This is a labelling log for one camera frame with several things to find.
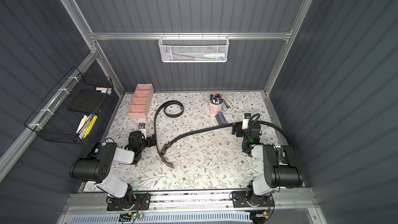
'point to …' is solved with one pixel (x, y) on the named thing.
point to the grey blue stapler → (221, 118)
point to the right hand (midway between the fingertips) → (243, 123)
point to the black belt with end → (163, 103)
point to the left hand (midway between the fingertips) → (145, 134)
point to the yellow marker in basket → (93, 121)
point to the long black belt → (166, 148)
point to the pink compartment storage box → (141, 101)
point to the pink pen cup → (216, 103)
